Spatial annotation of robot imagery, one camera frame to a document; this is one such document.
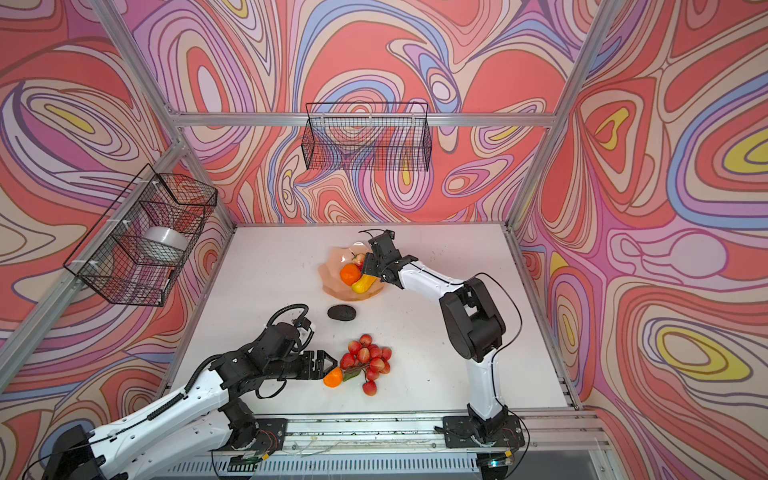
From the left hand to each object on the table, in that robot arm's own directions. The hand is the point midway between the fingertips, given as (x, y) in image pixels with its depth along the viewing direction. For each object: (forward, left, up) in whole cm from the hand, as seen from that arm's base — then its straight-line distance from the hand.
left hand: (331, 364), depth 77 cm
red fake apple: (+36, -5, -2) cm, 36 cm away
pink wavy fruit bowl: (+39, +4, -4) cm, 39 cm away
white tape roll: (+20, +38, +26) cm, 50 cm away
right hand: (+31, -11, 0) cm, 33 cm away
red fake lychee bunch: (+2, -9, -2) cm, 10 cm away
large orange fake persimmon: (+31, -3, -2) cm, 31 cm away
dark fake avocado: (+18, -1, -5) cm, 19 cm away
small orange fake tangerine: (-3, 0, -3) cm, 4 cm away
